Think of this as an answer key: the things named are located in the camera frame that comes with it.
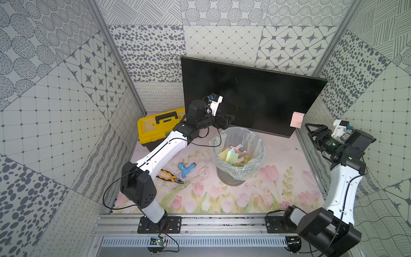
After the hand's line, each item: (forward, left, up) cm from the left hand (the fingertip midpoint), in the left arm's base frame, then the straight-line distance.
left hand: (226, 109), depth 75 cm
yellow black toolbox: (+1, +42, -18) cm, 45 cm away
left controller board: (-50, +30, -36) cm, 69 cm away
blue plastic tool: (-16, +22, -34) cm, 44 cm away
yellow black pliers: (-21, +28, -34) cm, 49 cm away
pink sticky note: (-3, -34, -4) cm, 34 cm away
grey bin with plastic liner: (-10, -7, -22) cm, 26 cm away
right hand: (-9, -36, -4) cm, 37 cm away
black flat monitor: (+19, -21, -10) cm, 30 cm away
